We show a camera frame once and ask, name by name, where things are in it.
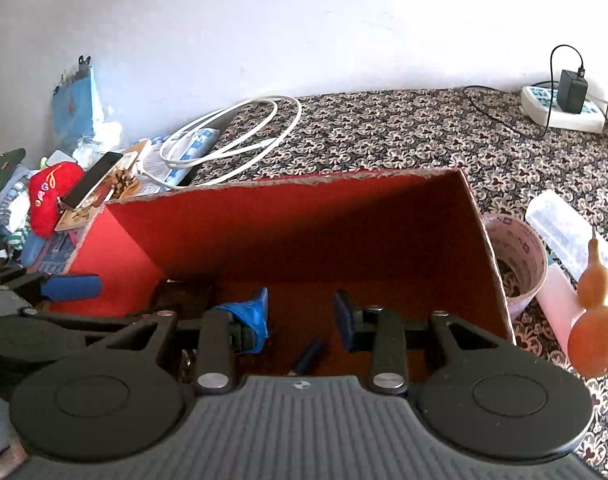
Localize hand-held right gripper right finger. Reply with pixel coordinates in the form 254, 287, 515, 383
333, 289, 510, 395

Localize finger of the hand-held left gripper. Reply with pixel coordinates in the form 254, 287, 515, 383
0, 266, 103, 308
18, 307, 159, 334

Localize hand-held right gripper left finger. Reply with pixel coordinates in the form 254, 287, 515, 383
104, 287, 271, 395

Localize blue capped marker pen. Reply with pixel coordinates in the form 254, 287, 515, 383
286, 338, 327, 377

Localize black pocket device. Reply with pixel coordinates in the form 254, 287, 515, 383
154, 277, 219, 321

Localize red patterned cardboard box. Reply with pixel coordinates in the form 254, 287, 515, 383
48, 167, 517, 396

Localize blue patterned cloth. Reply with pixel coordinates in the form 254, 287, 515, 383
21, 232, 82, 273

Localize picture book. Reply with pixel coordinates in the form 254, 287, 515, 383
54, 152, 152, 233

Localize green white striped cloth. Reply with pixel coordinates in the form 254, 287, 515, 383
0, 195, 34, 261

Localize red plush toy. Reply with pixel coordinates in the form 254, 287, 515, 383
28, 161, 86, 237

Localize smartphone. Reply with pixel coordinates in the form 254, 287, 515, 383
61, 151, 124, 209

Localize dark green cap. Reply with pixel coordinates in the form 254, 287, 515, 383
0, 147, 28, 198

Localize blue bag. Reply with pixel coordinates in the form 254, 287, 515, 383
51, 55, 107, 153

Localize blue white tissue packet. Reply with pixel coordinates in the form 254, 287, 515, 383
151, 127, 222, 191

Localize pink paper cup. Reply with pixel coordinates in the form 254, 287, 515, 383
481, 213, 549, 318

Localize clear plastic case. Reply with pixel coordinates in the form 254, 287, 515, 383
525, 190, 608, 361

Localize orange brown gourd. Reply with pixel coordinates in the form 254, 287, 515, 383
567, 225, 608, 380

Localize white power strip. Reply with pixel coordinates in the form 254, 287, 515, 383
521, 85, 607, 134

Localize black charger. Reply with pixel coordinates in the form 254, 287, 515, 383
557, 69, 588, 114

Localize white cable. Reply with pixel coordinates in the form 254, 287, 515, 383
136, 95, 303, 193

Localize black charger cable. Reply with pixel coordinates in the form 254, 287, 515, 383
464, 45, 587, 141

